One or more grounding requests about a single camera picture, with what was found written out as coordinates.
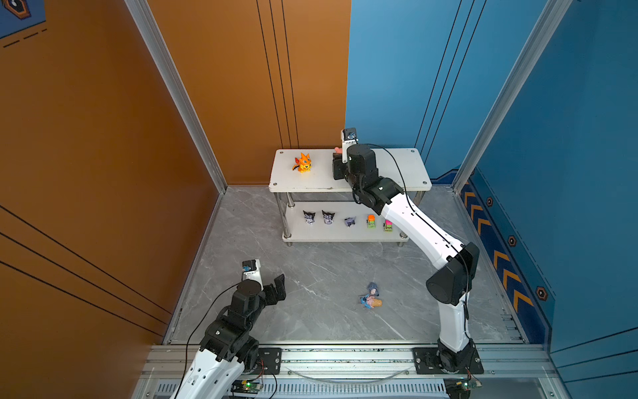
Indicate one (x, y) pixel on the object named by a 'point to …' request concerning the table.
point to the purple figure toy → (350, 221)
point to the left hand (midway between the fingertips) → (273, 275)
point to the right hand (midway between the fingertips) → (342, 152)
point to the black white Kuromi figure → (309, 217)
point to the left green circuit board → (246, 386)
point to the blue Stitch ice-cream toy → (370, 302)
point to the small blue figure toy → (373, 288)
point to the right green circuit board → (458, 387)
